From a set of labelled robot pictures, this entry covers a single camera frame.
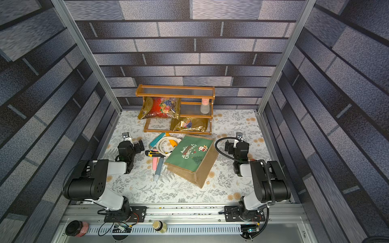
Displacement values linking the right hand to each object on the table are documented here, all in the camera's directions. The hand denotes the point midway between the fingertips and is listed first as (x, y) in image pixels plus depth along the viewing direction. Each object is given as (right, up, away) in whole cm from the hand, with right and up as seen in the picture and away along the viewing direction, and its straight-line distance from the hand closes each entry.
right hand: (236, 140), depth 94 cm
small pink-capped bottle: (-19, +21, +3) cm, 29 cm away
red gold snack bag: (-49, +21, 0) cm, 53 cm away
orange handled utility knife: (-41, -3, +6) cm, 42 cm away
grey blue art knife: (-48, -20, -9) cm, 53 cm away
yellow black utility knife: (-53, -8, -2) cm, 54 cm away
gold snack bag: (-30, +10, +10) cm, 33 cm away
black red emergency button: (-79, -36, -28) cm, 91 cm away
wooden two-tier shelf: (-26, +26, +13) cm, 39 cm away
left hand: (-66, 0, 0) cm, 66 cm away
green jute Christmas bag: (-27, -8, -13) cm, 31 cm away
